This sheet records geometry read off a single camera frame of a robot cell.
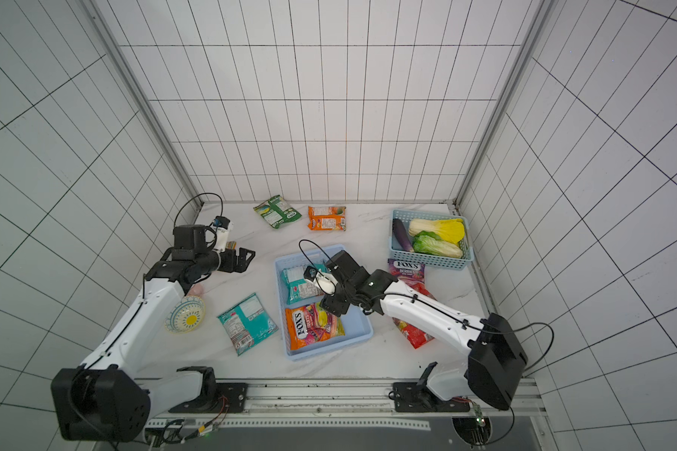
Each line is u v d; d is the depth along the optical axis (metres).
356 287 0.58
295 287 0.90
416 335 0.79
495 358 0.40
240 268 0.73
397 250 0.97
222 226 0.71
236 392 0.74
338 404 0.73
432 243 0.97
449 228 0.99
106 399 0.38
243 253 0.74
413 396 0.73
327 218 1.12
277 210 1.14
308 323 0.84
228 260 0.72
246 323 0.85
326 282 0.68
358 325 0.87
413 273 0.95
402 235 1.04
